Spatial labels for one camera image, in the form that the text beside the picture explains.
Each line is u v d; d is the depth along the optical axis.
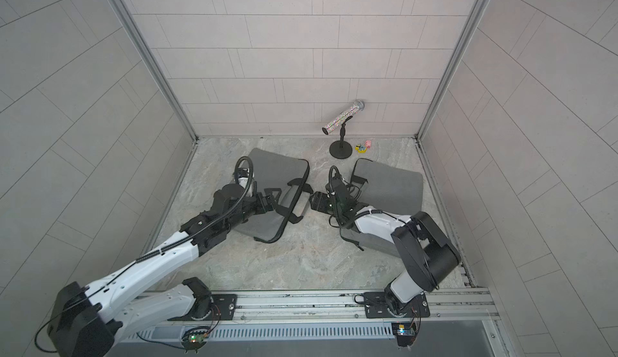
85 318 0.37
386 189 0.97
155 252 0.47
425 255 0.44
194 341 0.64
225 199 0.54
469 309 0.72
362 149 1.11
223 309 0.71
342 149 1.12
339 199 0.68
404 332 0.68
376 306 0.71
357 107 0.99
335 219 0.75
